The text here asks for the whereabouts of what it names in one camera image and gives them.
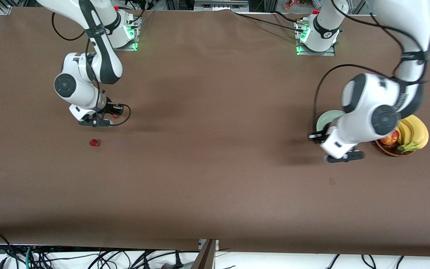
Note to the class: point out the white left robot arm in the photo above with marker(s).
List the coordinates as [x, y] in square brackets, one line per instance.
[368, 108]

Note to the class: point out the woven wicker basket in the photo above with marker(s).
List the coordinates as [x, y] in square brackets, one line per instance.
[386, 150]

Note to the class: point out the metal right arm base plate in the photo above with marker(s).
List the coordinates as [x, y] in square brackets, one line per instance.
[131, 45]

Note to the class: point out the aluminium frame corner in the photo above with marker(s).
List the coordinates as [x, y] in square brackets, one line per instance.
[5, 10]

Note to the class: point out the red apple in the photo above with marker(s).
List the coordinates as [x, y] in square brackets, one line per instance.
[389, 140]

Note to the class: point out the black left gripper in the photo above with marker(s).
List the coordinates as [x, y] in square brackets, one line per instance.
[320, 136]

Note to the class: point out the pale green round plate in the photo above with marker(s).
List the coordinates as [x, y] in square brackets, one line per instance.
[327, 119]

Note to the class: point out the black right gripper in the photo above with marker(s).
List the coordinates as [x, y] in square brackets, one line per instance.
[111, 108]

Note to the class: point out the dark table support beam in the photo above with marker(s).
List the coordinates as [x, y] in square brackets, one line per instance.
[205, 258]

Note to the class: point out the colourful background object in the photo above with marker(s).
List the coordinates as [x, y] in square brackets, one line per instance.
[289, 4]

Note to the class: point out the paper table cover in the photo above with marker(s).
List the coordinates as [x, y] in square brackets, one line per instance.
[215, 168]

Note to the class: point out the yellow banana bunch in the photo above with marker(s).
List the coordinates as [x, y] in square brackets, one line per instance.
[417, 134]

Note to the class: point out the white metal bracket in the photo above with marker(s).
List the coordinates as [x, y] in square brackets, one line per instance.
[201, 243]

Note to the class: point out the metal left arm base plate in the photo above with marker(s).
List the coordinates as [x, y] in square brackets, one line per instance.
[327, 53]

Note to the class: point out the grey device behind table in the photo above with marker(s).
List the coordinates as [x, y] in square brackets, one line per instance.
[218, 5]

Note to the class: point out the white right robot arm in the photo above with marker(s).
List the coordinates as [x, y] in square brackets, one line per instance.
[77, 86]

